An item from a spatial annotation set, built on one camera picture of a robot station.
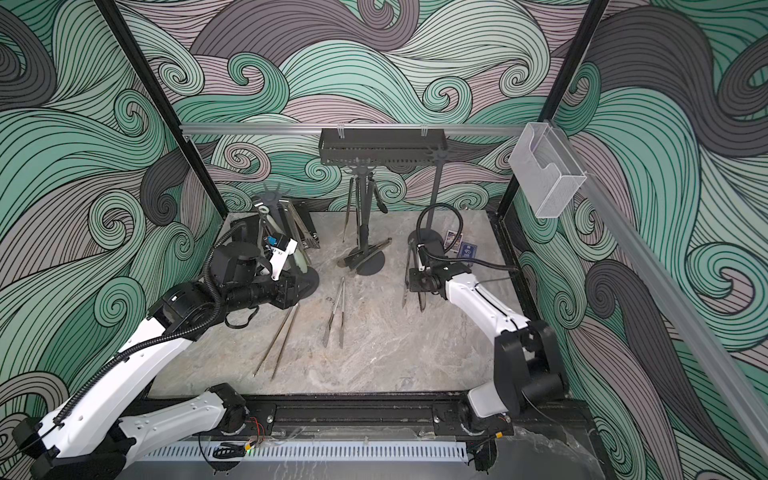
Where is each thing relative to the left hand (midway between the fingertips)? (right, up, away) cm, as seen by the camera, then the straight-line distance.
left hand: (306, 277), depth 66 cm
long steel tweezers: (-11, -15, +26) cm, 32 cm away
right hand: (+28, -4, +23) cm, 36 cm away
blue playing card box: (+49, +4, +41) cm, 64 cm away
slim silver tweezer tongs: (+4, -9, +29) cm, 31 cm away
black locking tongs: (+13, +23, +13) cm, 29 cm away
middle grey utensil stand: (+12, +2, +36) cm, 38 cm away
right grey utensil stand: (+36, +10, +45) cm, 58 cm away
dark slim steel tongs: (+29, -8, +20) cm, 37 cm away
